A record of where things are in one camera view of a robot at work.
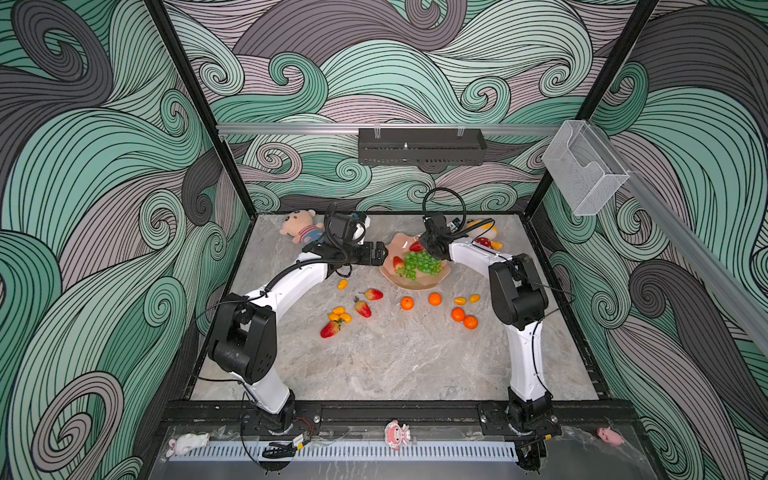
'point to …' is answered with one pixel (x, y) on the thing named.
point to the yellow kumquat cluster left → (334, 316)
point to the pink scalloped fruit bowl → (400, 246)
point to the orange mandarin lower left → (458, 314)
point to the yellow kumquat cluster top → (339, 310)
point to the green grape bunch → (416, 260)
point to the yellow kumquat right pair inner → (460, 301)
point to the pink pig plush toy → (299, 225)
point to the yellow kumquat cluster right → (346, 317)
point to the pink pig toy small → (610, 436)
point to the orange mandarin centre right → (435, 299)
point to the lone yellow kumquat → (343, 284)
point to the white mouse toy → (184, 443)
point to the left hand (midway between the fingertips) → (377, 249)
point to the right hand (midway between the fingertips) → (426, 237)
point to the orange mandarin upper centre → (407, 303)
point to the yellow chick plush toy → (485, 235)
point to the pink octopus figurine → (396, 434)
